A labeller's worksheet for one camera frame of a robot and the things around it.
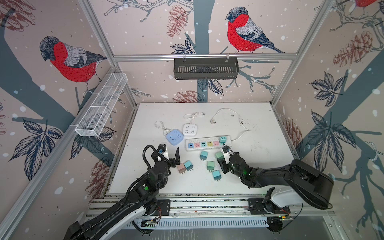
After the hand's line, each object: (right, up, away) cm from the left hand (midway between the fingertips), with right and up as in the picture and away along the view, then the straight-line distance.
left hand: (169, 148), depth 77 cm
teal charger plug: (+19, -7, +13) cm, 24 cm away
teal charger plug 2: (+31, +2, +15) cm, 35 cm away
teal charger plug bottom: (+26, -17, +6) cm, 31 cm away
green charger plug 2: (+23, -13, +11) cm, 28 cm away
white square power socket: (+10, +8, +26) cm, 29 cm away
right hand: (+28, -9, +12) cm, 32 cm away
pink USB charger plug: (+6, -14, +9) cm, 17 cm away
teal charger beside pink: (+10, -12, +9) cm, 18 cm away
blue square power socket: (0, +3, +21) cm, 21 cm away
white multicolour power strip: (+24, 0, +18) cm, 30 cm away
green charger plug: (+28, -6, +9) cm, 30 cm away
